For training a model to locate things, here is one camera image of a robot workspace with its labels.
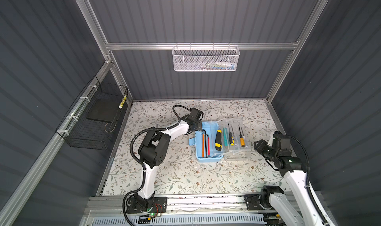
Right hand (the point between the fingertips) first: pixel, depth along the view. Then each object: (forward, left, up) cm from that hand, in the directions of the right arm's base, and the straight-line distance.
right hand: (258, 145), depth 79 cm
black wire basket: (+6, +86, +15) cm, 87 cm away
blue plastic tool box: (+11, +32, -14) cm, 37 cm away
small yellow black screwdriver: (+5, +14, -1) cm, 15 cm away
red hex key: (+7, +26, -14) cm, 30 cm away
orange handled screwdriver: (+4, +7, -2) cm, 9 cm away
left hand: (+20, +33, -9) cm, 40 cm away
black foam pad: (+13, +82, +16) cm, 85 cm away
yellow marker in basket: (+19, +75, +16) cm, 79 cm away
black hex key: (+9, +28, -13) cm, 32 cm away
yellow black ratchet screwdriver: (+3, +21, -5) cm, 22 cm away
